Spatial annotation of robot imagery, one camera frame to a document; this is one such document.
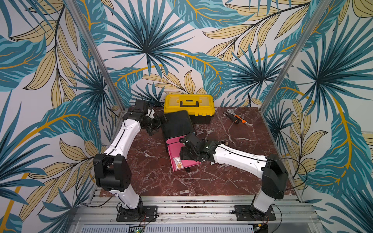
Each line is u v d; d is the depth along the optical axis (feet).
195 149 1.99
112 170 1.46
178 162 2.81
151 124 2.36
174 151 2.87
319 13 2.31
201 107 3.28
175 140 2.68
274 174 1.42
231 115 3.83
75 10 2.23
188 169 2.76
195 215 2.45
